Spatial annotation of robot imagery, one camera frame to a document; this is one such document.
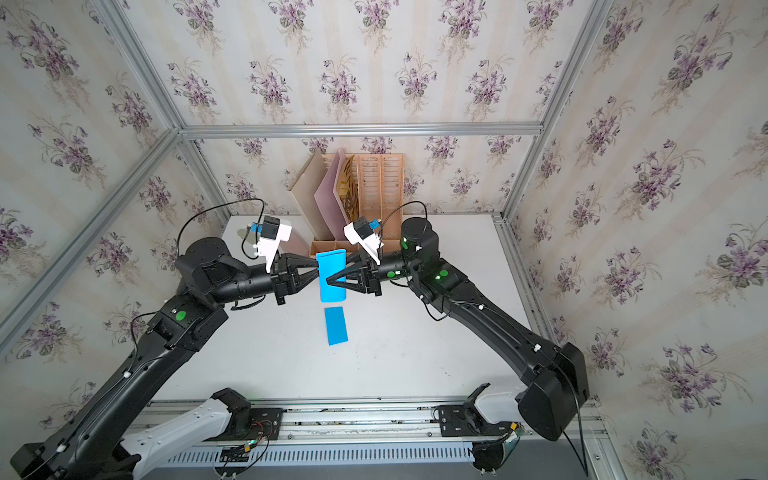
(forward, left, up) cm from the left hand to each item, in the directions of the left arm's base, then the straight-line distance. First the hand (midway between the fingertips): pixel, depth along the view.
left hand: (328, 272), depth 55 cm
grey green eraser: (+43, +42, -37) cm, 71 cm away
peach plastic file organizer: (+62, -10, -27) cm, 68 cm away
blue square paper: (+8, +4, -41) cm, 42 cm away
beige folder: (+38, +14, -14) cm, 43 cm away
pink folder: (+38, +6, -21) cm, 43 cm away
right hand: (+1, -1, -4) cm, 4 cm away
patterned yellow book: (+49, +1, -20) cm, 53 cm away
